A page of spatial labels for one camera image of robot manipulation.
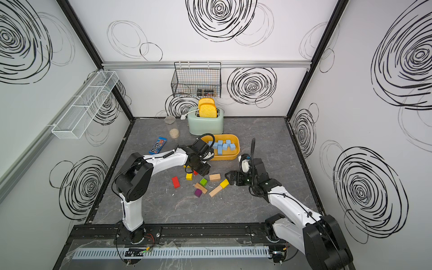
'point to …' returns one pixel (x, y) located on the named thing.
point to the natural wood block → (215, 178)
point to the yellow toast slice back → (206, 100)
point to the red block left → (176, 183)
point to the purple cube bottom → (198, 193)
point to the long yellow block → (224, 183)
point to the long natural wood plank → (215, 191)
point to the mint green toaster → (203, 126)
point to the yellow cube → (189, 176)
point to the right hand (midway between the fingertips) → (232, 176)
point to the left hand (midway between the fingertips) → (205, 170)
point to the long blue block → (219, 149)
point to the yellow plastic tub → (226, 154)
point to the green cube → (203, 182)
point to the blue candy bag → (158, 145)
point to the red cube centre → (195, 172)
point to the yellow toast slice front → (207, 110)
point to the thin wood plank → (201, 187)
